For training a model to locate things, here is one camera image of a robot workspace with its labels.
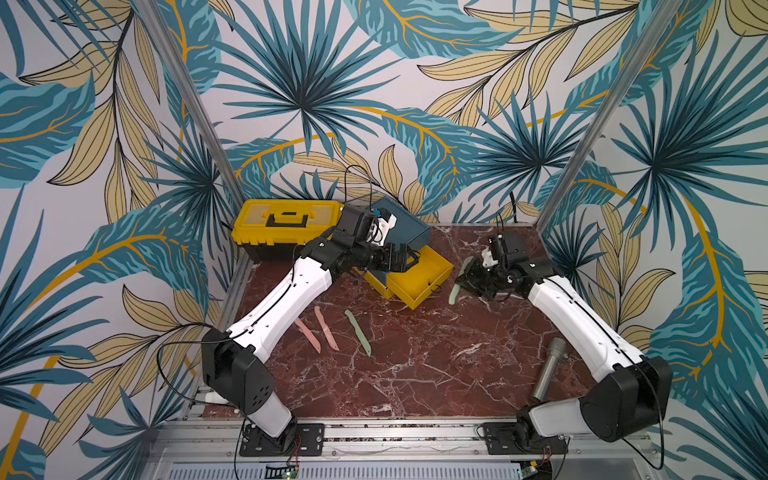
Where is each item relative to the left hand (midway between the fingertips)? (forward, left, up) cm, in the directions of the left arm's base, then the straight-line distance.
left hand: (404, 264), depth 74 cm
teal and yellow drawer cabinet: (+18, -2, -6) cm, 19 cm away
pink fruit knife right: (-8, +21, -28) cm, 36 cm away
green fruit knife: (-7, +12, -27) cm, 30 cm away
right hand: (+1, -14, -8) cm, 16 cm away
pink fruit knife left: (-7, +27, -27) cm, 39 cm away
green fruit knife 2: (-1, -14, -9) cm, 17 cm away
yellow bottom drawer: (+6, -5, -18) cm, 20 cm away
